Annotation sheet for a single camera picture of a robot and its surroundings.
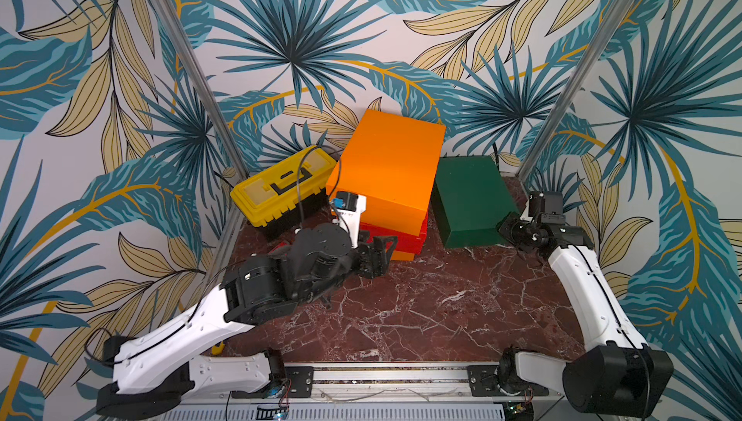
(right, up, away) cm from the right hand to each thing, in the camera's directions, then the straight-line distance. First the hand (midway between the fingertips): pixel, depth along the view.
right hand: (504, 226), depth 81 cm
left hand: (-34, -2, -25) cm, 43 cm away
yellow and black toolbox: (-69, +8, +8) cm, 70 cm away
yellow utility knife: (-78, -33, -4) cm, 85 cm away
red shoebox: (-28, -4, -5) cm, 29 cm away
